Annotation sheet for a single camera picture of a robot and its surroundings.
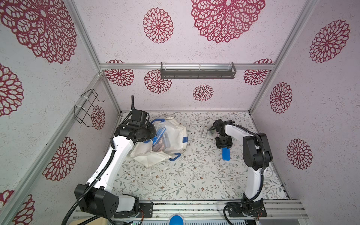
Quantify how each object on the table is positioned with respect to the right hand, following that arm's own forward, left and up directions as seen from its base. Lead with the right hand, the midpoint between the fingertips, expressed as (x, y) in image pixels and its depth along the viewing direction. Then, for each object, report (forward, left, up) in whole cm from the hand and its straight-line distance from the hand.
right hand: (223, 145), depth 97 cm
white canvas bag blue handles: (+2, +37, +1) cm, 37 cm away
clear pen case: (+12, +11, -1) cm, 16 cm away
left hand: (-7, +43, +22) cm, 49 cm away
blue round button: (-44, +30, +1) cm, 54 cm away
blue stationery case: (-6, -1, -2) cm, 6 cm away
